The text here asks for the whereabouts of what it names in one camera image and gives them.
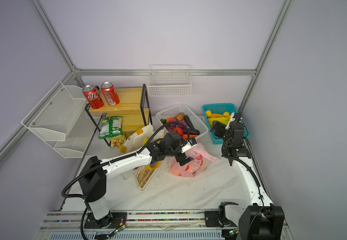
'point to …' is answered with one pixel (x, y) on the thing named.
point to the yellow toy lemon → (208, 113)
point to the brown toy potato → (180, 116)
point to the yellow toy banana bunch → (223, 118)
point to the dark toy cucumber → (187, 120)
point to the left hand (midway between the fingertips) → (188, 150)
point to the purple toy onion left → (173, 120)
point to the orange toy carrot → (191, 136)
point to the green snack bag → (110, 127)
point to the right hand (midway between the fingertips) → (219, 122)
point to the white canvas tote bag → (134, 138)
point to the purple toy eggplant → (191, 131)
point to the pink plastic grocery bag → (194, 167)
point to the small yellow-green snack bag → (117, 141)
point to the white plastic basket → (196, 122)
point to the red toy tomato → (179, 130)
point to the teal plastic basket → (220, 108)
